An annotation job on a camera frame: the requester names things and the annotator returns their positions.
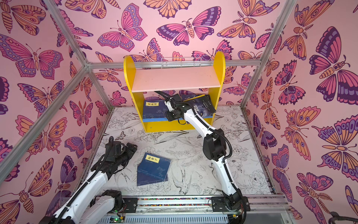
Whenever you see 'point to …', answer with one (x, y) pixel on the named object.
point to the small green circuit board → (117, 219)
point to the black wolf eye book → (203, 105)
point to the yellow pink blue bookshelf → (164, 96)
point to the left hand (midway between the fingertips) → (135, 147)
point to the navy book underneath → (154, 166)
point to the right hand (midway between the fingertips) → (168, 114)
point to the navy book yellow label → (154, 110)
